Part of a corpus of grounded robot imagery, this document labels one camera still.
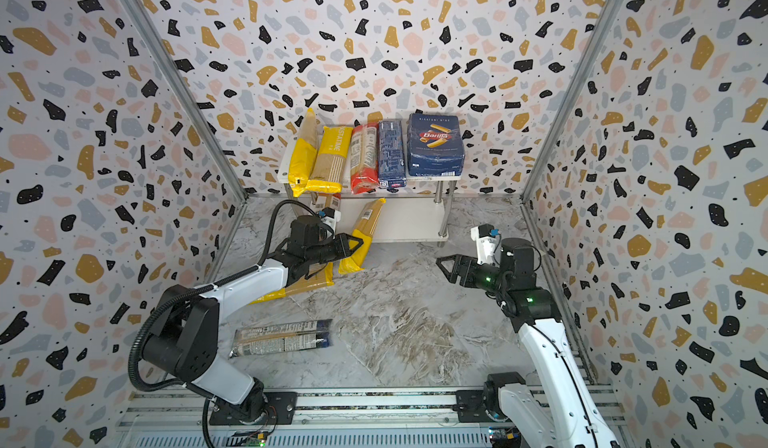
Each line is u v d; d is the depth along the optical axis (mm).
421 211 1170
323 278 947
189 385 517
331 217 814
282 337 820
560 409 405
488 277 624
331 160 786
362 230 893
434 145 789
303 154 777
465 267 643
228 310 521
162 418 730
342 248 780
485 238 662
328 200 1074
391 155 795
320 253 748
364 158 776
